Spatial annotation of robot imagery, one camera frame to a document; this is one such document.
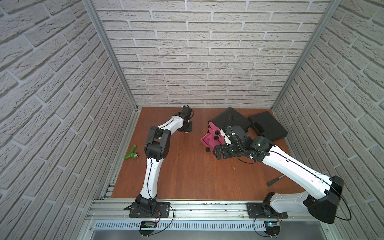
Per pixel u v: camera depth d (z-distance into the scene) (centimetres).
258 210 73
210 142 98
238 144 54
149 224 70
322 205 40
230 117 96
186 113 87
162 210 74
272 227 71
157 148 60
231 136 56
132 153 90
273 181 83
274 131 100
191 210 76
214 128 90
